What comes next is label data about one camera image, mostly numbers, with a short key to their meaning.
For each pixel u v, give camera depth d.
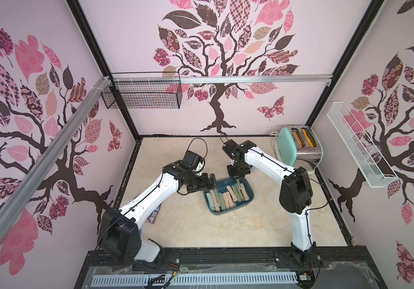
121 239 0.40
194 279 0.70
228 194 0.91
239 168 0.76
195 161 0.65
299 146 0.93
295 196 0.53
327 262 0.75
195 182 0.68
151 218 0.84
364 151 0.70
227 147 0.76
